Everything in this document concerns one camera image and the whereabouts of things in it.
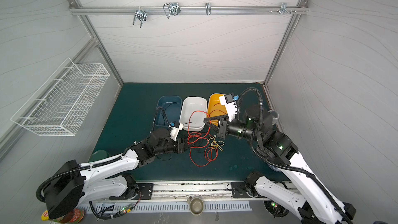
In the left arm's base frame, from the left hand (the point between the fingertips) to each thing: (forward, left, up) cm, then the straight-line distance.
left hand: (194, 142), depth 77 cm
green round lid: (-7, +47, -2) cm, 47 cm away
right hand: (-2, -6, +27) cm, 27 cm away
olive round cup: (-25, -2, -11) cm, 28 cm away
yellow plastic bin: (+30, -12, -13) cm, 35 cm away
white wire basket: (+8, +60, +19) cm, 63 cm away
